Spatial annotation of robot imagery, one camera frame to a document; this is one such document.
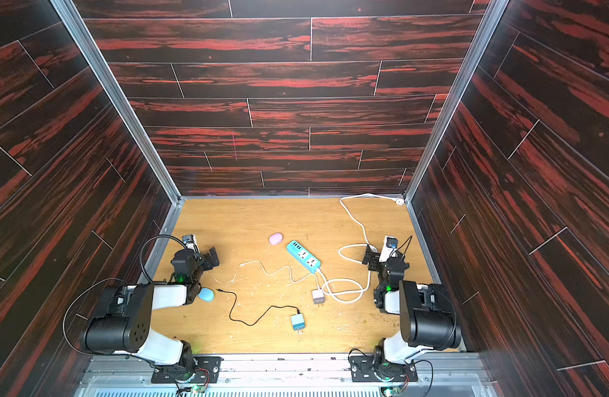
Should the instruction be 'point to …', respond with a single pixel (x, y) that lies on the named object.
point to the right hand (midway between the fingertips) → (386, 247)
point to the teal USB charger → (298, 322)
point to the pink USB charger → (318, 297)
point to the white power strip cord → (366, 241)
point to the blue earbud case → (207, 294)
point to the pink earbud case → (275, 238)
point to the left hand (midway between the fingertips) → (204, 249)
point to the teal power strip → (303, 256)
